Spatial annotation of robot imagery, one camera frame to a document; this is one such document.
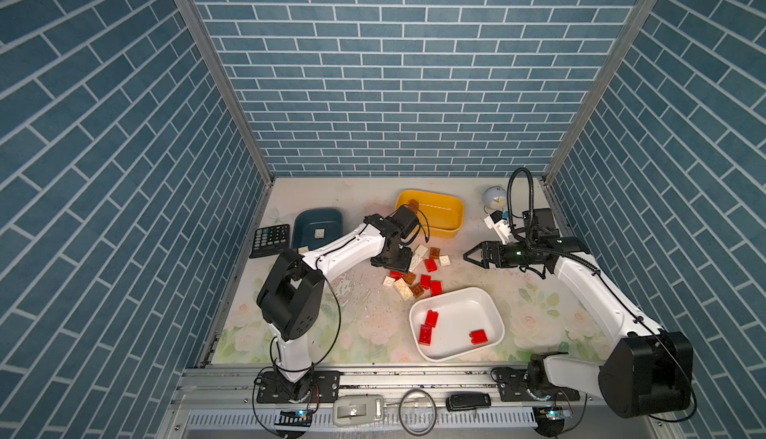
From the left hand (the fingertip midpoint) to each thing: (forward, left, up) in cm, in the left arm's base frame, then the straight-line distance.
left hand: (405, 267), depth 87 cm
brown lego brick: (+10, -10, -8) cm, 16 cm away
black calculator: (+13, +45, -6) cm, 47 cm away
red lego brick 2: (-1, -7, -7) cm, 10 cm away
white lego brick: (+9, -5, -7) cm, 12 cm away
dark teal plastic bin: (+19, +31, -7) cm, 38 cm away
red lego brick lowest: (-3, -10, -7) cm, 13 cm away
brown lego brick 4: (-4, -4, -6) cm, 9 cm away
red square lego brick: (+5, -9, -7) cm, 12 cm away
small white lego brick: (-1, +5, -7) cm, 9 cm away
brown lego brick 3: (0, -2, -7) cm, 7 cm away
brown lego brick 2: (+30, -4, -6) cm, 31 cm away
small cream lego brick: (+6, -13, -6) cm, 16 cm away
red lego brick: (-17, -6, -6) cm, 19 cm away
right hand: (-1, -20, +8) cm, 22 cm away
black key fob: (-33, -14, -4) cm, 36 cm away
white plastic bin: (-13, -15, -9) cm, 22 cm away
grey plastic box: (-34, +13, -5) cm, 37 cm away
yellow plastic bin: (+26, -15, -7) cm, 31 cm away
